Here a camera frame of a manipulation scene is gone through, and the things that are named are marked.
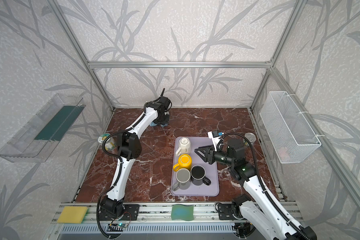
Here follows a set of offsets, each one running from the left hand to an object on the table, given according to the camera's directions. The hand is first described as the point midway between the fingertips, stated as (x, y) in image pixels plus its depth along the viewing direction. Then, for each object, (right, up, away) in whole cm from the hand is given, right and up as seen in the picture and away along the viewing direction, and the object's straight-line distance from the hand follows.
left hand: (166, 117), depth 102 cm
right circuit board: (+43, -56, -29) cm, 76 cm away
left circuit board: (-19, -54, -30) cm, 65 cm away
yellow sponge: (-41, -48, -29) cm, 70 cm away
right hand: (+21, -14, -31) cm, 40 cm away
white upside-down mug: (+14, -18, -14) cm, 27 cm away
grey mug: (+13, -31, -28) cm, 44 cm away
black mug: (+21, -31, -25) cm, 45 cm away
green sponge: (+12, -48, -27) cm, 57 cm away
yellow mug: (+14, -25, -21) cm, 35 cm away
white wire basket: (+59, -9, -40) cm, 72 cm away
